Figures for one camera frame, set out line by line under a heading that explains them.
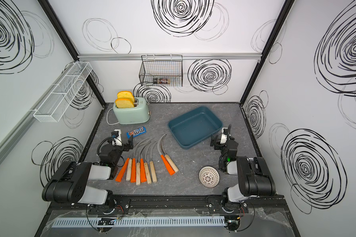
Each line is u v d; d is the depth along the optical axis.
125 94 0.96
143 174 0.83
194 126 1.08
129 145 0.82
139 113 1.00
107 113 1.15
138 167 0.85
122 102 0.93
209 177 0.82
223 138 0.80
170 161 0.88
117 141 0.75
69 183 0.44
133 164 0.87
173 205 0.75
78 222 0.69
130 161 0.88
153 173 0.83
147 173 0.83
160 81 0.89
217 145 0.81
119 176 0.81
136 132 1.02
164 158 0.90
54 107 0.72
